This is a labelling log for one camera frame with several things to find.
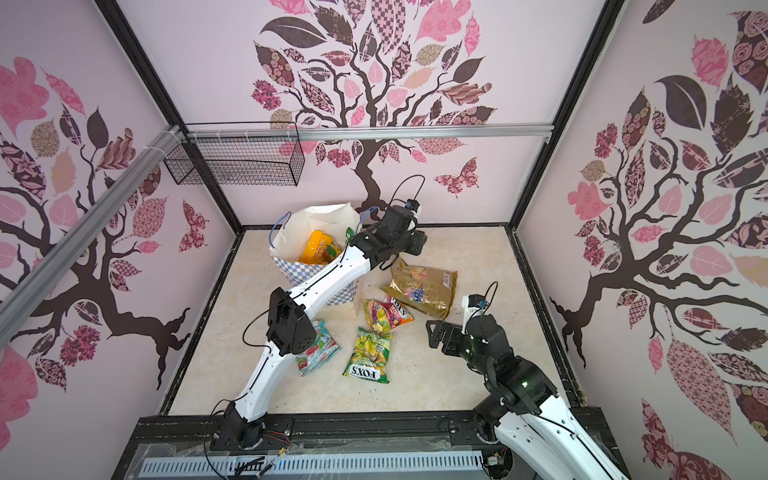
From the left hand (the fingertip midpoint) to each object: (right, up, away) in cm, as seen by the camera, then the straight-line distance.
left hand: (419, 236), depth 88 cm
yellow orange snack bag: (-32, -4, +9) cm, 34 cm away
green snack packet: (-23, +2, +12) cm, 26 cm away
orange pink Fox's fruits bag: (-10, -24, +2) cm, 26 cm away
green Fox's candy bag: (-14, -35, -7) cm, 38 cm away
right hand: (+4, -23, -15) cm, 28 cm away
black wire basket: (-58, +28, +7) cm, 64 cm away
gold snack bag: (+3, -17, +5) cm, 17 cm away
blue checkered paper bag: (-26, +6, +9) cm, 28 cm away
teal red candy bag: (-28, -34, -3) cm, 44 cm away
